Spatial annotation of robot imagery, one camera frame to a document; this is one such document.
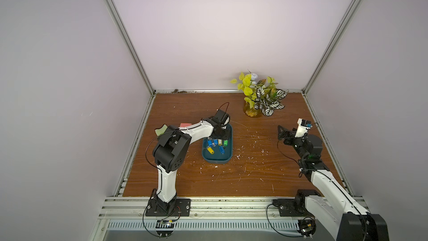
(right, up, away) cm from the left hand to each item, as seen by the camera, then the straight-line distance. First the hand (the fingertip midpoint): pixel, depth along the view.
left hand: (230, 135), depth 95 cm
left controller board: (-31, -35, -23) cm, 52 cm away
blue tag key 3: (-9, -4, -1) cm, 9 cm away
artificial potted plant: (+16, +22, -10) cm, 29 cm away
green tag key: (-3, -4, -1) cm, 5 cm away
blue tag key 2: (-12, -4, -1) cm, 13 cm away
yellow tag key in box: (-11, -8, -4) cm, 14 cm away
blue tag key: (-5, -7, -4) cm, 10 cm away
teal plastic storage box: (-7, -10, -5) cm, 13 cm away
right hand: (+28, +8, -14) cm, 32 cm away
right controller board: (+32, -35, -25) cm, 53 cm away
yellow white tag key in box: (-6, -4, -1) cm, 7 cm away
